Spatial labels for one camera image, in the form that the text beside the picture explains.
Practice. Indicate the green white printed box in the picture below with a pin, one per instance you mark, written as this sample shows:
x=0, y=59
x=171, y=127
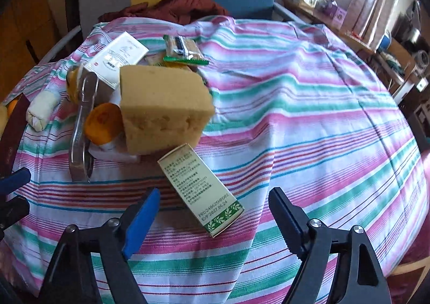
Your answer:
x=198, y=190

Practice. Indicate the large yellow sponge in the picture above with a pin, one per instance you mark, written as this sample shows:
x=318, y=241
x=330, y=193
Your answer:
x=161, y=106

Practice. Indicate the orange capped white bottle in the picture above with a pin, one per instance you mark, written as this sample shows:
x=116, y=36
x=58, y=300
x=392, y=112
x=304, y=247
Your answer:
x=100, y=122

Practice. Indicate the yellow plush toy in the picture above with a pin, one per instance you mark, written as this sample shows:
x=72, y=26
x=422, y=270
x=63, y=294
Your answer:
x=72, y=84

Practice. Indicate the dark red crumpled cloth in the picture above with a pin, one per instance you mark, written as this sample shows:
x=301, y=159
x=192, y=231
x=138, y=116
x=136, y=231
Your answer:
x=188, y=7

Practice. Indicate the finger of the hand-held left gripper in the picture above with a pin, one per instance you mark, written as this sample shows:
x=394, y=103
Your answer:
x=13, y=180
x=13, y=210

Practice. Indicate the pink green striped cloth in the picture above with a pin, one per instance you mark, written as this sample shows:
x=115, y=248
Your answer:
x=302, y=122

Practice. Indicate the white sock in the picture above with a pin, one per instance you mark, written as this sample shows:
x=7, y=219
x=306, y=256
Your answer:
x=40, y=111

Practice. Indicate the green snack packet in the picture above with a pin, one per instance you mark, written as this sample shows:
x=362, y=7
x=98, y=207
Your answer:
x=183, y=49

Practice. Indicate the blue cup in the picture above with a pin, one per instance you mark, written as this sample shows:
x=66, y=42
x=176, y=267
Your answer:
x=384, y=40

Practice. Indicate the white labelled box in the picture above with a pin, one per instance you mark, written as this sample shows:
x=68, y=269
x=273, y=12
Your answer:
x=117, y=52

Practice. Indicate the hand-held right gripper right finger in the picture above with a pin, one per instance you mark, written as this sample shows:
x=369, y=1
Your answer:
x=289, y=220

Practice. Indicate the metal tongs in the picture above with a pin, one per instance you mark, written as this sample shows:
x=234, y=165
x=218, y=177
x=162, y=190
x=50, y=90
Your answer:
x=79, y=143

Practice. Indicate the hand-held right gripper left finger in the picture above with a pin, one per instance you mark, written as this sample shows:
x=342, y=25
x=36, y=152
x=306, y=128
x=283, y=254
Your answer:
x=141, y=220

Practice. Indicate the purple box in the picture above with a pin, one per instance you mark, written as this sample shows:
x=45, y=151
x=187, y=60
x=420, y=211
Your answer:
x=334, y=14

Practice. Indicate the wooden side shelf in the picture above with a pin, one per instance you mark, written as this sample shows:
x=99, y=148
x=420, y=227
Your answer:
x=302, y=10

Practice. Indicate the gold rectangular tin container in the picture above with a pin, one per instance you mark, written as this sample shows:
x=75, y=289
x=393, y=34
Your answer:
x=15, y=143

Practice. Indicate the metal pot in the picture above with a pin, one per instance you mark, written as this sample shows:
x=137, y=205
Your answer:
x=412, y=30

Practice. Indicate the wooden wardrobe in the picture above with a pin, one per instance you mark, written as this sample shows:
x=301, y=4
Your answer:
x=30, y=22

